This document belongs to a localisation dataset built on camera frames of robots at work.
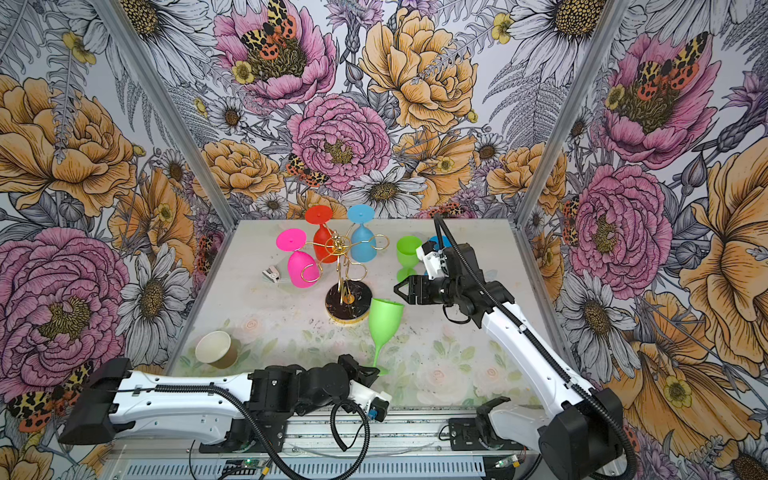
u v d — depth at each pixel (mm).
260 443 732
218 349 839
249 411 485
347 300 965
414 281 674
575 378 411
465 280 587
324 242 763
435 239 675
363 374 649
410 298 678
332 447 737
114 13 712
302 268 831
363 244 909
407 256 916
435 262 699
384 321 705
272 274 1028
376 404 573
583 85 837
